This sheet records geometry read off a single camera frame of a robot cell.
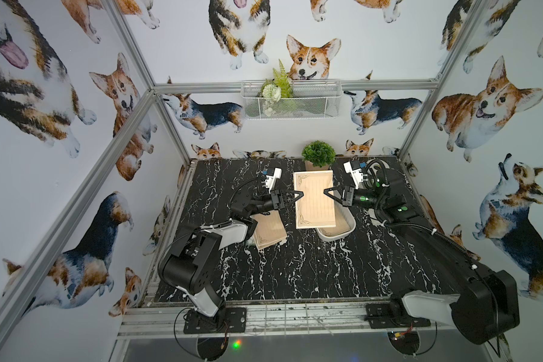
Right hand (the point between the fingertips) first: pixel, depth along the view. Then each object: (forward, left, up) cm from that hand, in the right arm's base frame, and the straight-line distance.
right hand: (323, 192), depth 72 cm
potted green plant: (+29, -2, -13) cm, 32 cm away
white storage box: (+3, -12, -28) cm, 31 cm away
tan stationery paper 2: (+1, +20, -29) cm, 35 cm away
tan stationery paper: (-3, +2, -5) cm, 6 cm away
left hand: (-1, +6, -1) cm, 6 cm away
